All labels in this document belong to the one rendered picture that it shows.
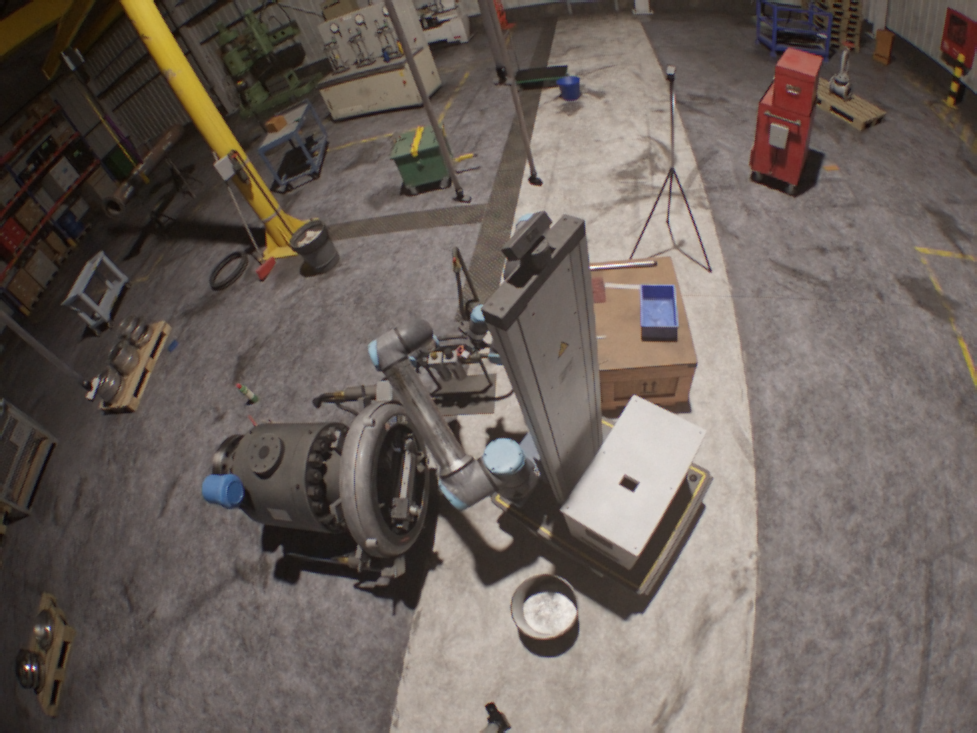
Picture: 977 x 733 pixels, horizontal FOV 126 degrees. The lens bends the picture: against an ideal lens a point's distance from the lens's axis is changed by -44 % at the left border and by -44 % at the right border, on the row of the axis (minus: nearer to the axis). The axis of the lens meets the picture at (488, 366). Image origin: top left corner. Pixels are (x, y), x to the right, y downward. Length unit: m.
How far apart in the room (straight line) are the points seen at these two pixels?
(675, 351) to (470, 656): 1.97
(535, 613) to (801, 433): 1.86
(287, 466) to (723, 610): 2.30
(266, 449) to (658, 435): 1.77
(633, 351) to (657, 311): 0.31
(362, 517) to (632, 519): 1.07
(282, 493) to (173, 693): 2.35
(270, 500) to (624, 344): 1.99
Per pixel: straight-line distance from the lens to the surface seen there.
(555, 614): 2.33
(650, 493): 1.69
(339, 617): 2.90
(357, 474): 1.86
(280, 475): 2.21
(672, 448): 1.75
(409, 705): 2.72
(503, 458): 1.65
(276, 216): 5.19
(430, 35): 10.60
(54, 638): 5.75
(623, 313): 2.56
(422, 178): 4.76
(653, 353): 2.40
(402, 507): 2.06
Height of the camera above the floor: 2.45
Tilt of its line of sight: 54 degrees down
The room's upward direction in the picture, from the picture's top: 24 degrees counter-clockwise
